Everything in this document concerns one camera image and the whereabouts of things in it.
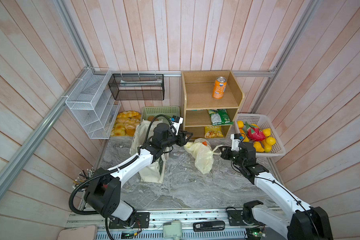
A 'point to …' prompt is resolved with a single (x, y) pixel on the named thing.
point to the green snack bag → (220, 117)
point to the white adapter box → (172, 229)
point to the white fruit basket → (278, 149)
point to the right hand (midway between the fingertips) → (219, 146)
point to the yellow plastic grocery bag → (201, 149)
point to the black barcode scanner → (209, 225)
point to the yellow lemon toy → (270, 141)
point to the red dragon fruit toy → (254, 133)
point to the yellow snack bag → (213, 131)
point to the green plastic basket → (148, 112)
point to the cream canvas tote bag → (150, 170)
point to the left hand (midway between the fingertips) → (190, 136)
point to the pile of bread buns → (126, 123)
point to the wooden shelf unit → (210, 101)
